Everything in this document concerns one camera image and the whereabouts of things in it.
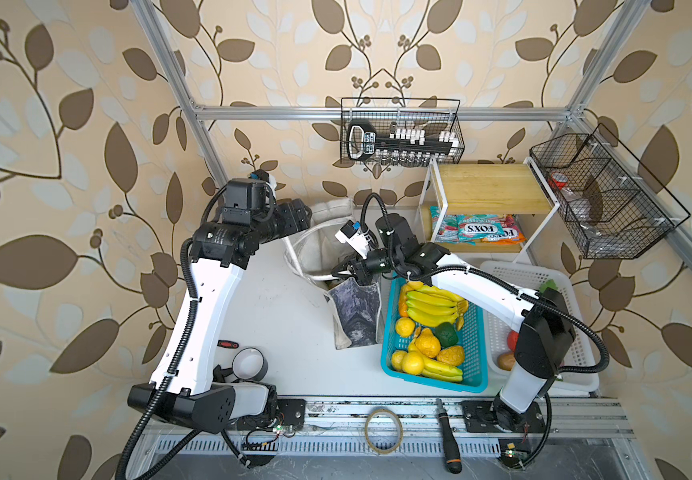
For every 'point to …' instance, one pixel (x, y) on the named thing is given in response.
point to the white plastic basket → (537, 279)
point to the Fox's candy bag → (475, 229)
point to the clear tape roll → (393, 448)
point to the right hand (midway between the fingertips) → (334, 273)
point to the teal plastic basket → (472, 340)
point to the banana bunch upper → (431, 306)
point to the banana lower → (438, 371)
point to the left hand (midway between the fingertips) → (302, 213)
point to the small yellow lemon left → (404, 326)
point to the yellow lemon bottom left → (411, 363)
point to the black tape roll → (250, 363)
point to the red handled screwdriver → (227, 344)
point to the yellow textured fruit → (428, 343)
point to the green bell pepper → (446, 334)
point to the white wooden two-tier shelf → (488, 189)
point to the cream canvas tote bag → (316, 254)
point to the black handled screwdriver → (451, 448)
